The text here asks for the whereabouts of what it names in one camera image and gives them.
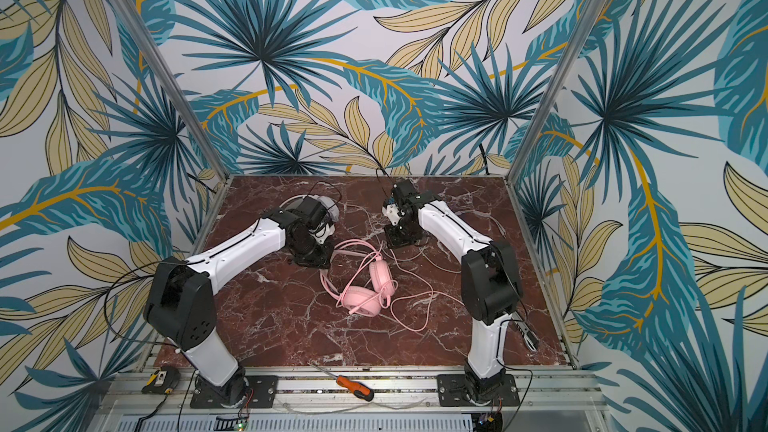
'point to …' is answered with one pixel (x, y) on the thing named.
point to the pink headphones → (362, 300)
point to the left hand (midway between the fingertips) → (328, 266)
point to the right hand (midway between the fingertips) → (391, 243)
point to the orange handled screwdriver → (357, 388)
